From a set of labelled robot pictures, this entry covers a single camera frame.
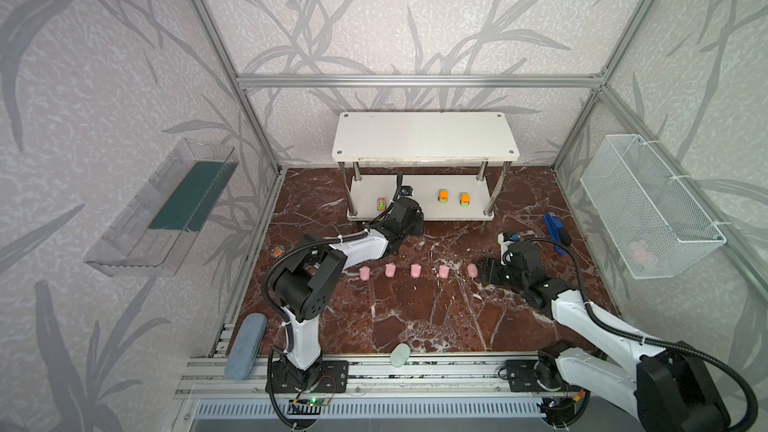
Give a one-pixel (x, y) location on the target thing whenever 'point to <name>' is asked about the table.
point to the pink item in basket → (640, 252)
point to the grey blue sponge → (245, 347)
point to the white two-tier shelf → (454, 163)
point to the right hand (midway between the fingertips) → (485, 255)
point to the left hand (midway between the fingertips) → (421, 207)
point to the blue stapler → (554, 224)
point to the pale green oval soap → (399, 355)
